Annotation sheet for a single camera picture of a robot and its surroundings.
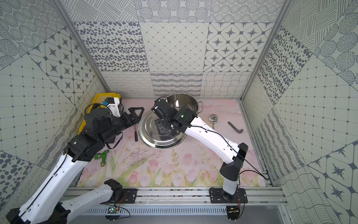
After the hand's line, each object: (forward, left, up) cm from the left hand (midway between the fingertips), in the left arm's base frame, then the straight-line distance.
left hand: (137, 108), depth 62 cm
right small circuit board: (-33, -48, -43) cm, 72 cm away
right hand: (0, -12, -12) cm, 17 cm away
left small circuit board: (-35, +16, -42) cm, 56 cm away
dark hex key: (+14, -61, -40) cm, 74 cm away
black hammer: (+7, +13, -39) cm, 42 cm away
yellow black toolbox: (+26, +40, -21) cm, 52 cm away
